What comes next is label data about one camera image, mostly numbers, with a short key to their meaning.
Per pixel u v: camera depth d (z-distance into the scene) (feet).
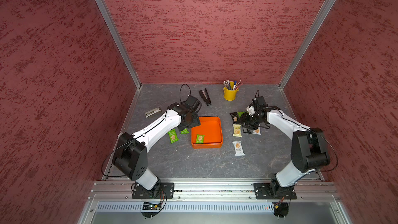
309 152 1.52
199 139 2.95
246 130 3.11
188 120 2.13
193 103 2.21
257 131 3.09
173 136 3.02
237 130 3.11
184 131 3.10
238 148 2.86
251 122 2.63
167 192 2.42
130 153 1.53
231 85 3.58
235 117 3.29
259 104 2.43
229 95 3.56
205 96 3.63
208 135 3.11
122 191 2.52
